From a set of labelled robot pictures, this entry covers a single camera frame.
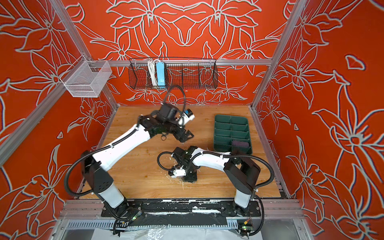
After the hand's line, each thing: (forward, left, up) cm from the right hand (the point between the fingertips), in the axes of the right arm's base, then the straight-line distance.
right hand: (188, 177), depth 82 cm
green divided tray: (+32, -28, +2) cm, 42 cm away
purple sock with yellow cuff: (+18, -33, +5) cm, 38 cm away
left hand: (+17, -1, +23) cm, 29 cm away
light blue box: (+51, +16, +33) cm, 63 cm away
